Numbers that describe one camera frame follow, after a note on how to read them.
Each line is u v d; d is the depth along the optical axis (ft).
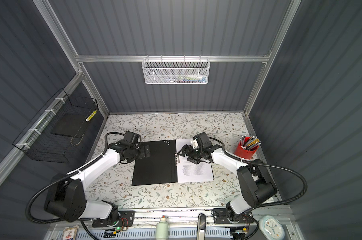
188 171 2.92
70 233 2.27
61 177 1.40
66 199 1.37
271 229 2.23
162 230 2.11
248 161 1.58
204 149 2.27
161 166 2.99
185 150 2.57
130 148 2.15
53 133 2.35
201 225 2.23
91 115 2.68
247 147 2.77
